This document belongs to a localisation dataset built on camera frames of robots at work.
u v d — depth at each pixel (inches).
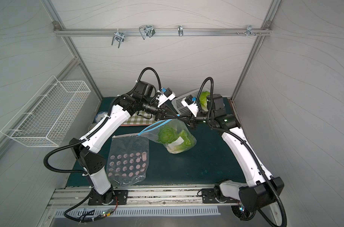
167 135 32.0
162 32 30.8
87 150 17.4
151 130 27.4
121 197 29.0
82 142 17.6
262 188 14.7
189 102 22.2
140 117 23.5
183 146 31.6
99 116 41.1
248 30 30.1
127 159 34.6
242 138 17.6
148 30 30.2
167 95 23.4
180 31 30.8
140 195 29.5
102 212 27.5
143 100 23.9
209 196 28.8
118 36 30.8
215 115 20.9
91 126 43.2
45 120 26.6
